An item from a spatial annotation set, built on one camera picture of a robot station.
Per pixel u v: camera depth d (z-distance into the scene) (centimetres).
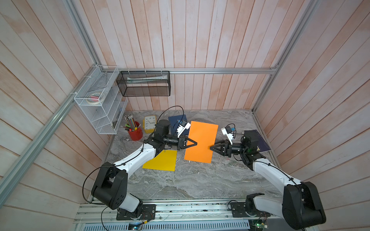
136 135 98
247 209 68
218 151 72
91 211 75
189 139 70
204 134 72
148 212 73
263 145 99
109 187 42
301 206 41
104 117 78
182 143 66
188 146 72
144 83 105
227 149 67
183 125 69
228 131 69
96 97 73
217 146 72
